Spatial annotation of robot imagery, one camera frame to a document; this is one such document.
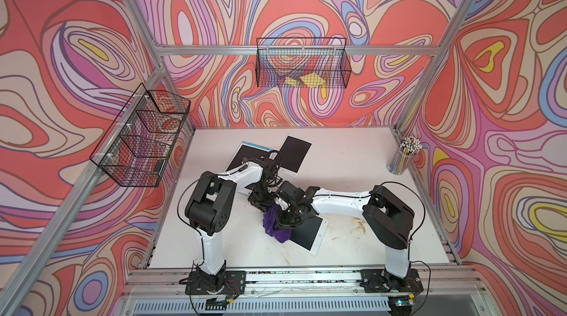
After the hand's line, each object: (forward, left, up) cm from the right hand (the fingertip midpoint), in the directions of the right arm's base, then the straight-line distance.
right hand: (277, 234), depth 83 cm
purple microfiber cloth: (+3, +3, +3) cm, 5 cm away
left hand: (+10, +3, -1) cm, 11 cm away
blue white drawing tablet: (+40, +15, 0) cm, 43 cm away
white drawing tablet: (+42, -8, -3) cm, 43 cm away
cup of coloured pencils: (+27, -54, +7) cm, 61 cm away
